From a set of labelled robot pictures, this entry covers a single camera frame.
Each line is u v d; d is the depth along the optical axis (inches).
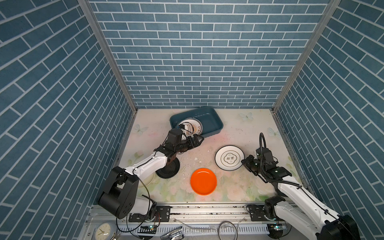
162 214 29.0
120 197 16.5
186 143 29.0
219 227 27.3
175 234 26.3
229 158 35.0
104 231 25.7
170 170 34.2
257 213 29.0
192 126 41.4
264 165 24.8
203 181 33.4
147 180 32.7
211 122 44.9
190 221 28.6
